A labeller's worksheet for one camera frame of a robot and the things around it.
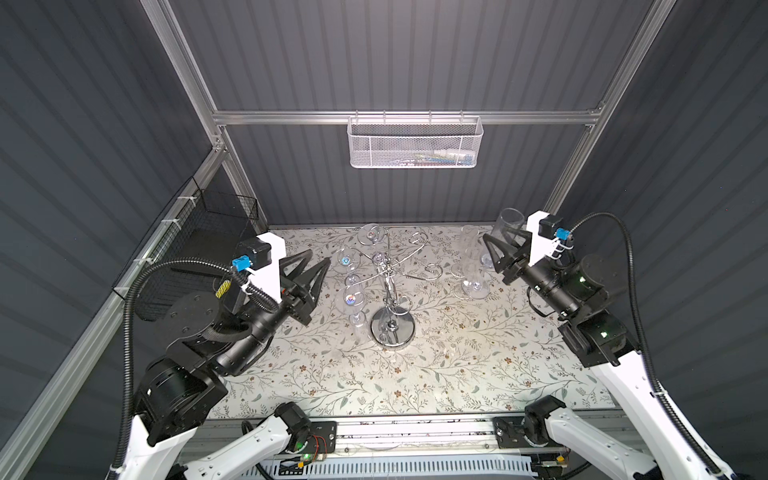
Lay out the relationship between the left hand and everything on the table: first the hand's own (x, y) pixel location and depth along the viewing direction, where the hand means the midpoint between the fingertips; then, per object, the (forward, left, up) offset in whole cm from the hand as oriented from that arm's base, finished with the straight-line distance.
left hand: (321, 256), depth 48 cm
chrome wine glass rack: (+13, -13, -50) cm, 53 cm away
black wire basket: (+32, +39, -22) cm, 55 cm away
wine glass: (+7, -32, -22) cm, 40 cm away
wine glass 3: (+13, -2, -17) cm, 21 cm away
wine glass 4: (+20, -8, -16) cm, 27 cm away
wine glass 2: (+2, -4, -18) cm, 18 cm away
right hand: (+8, -33, -5) cm, 35 cm away
